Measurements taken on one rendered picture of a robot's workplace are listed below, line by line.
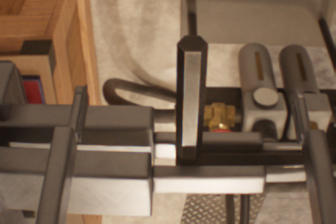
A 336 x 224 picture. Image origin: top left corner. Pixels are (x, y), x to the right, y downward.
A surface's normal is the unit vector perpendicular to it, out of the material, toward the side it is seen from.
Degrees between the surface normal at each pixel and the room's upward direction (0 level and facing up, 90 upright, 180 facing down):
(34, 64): 0
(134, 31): 0
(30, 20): 90
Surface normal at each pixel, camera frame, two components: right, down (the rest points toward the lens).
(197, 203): -0.02, 0.69
